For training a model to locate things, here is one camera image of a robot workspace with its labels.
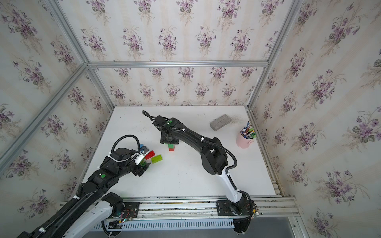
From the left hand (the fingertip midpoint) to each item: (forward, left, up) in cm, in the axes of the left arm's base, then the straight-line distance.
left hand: (144, 157), depth 79 cm
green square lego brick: (+11, -13, -7) cm, 19 cm away
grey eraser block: (+32, -47, -8) cm, 58 cm away
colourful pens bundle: (+18, -62, -1) cm, 65 cm away
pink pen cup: (+12, -58, -3) cm, 59 cm away
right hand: (+12, -13, -2) cm, 18 cm away
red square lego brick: (+10, -13, -9) cm, 19 cm away
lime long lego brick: (+4, -4, -10) cm, 12 cm away
